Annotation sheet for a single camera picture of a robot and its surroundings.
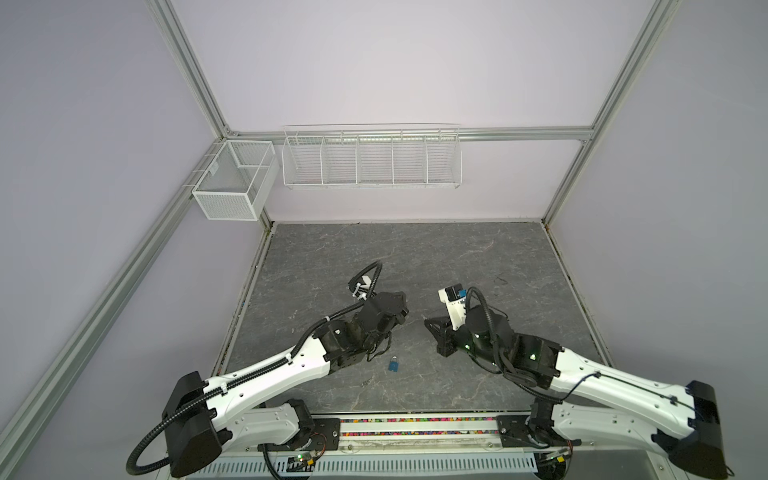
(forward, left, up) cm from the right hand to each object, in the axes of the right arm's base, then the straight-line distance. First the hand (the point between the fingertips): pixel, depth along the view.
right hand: (426, 325), depth 70 cm
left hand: (+6, +4, +1) cm, 7 cm away
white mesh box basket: (+48, +61, +5) cm, 78 cm away
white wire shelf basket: (+57, +17, +10) cm, 60 cm away
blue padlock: (-2, +8, -21) cm, 22 cm away
